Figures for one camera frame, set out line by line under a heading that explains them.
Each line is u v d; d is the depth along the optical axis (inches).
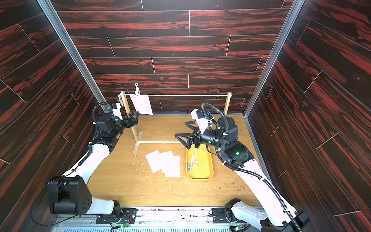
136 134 39.0
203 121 19.9
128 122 28.3
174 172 35.0
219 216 28.8
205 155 37.1
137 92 26.3
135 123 29.0
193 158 36.9
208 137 20.6
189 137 19.7
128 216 28.9
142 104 29.1
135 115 30.2
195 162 36.5
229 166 17.9
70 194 16.7
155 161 36.9
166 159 37.0
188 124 24.4
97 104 42.5
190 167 35.6
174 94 27.1
